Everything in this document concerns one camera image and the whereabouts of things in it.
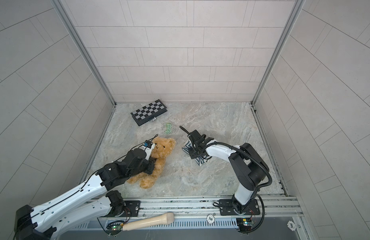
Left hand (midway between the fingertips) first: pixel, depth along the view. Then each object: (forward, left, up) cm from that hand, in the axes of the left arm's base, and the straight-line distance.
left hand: (160, 159), depth 76 cm
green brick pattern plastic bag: (+28, +1, -11) cm, 30 cm away
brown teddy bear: (+3, -1, +5) cm, 6 cm away
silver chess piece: (+34, +11, -10) cm, 37 cm away
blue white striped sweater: (+3, -21, -9) cm, 23 cm away
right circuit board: (-26, -41, -11) cm, 50 cm away
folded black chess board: (+37, +18, -8) cm, 42 cm away
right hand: (+9, -16, -12) cm, 22 cm away
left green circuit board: (-28, +18, -8) cm, 34 cm away
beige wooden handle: (-25, -3, -7) cm, 26 cm away
